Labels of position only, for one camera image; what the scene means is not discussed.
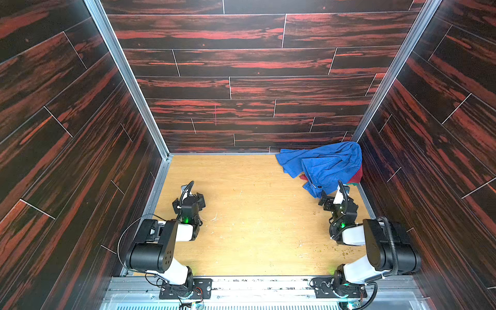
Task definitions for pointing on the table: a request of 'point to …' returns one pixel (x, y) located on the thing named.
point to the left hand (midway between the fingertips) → (189, 196)
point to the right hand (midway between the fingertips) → (338, 192)
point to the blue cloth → (325, 166)
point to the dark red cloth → (356, 178)
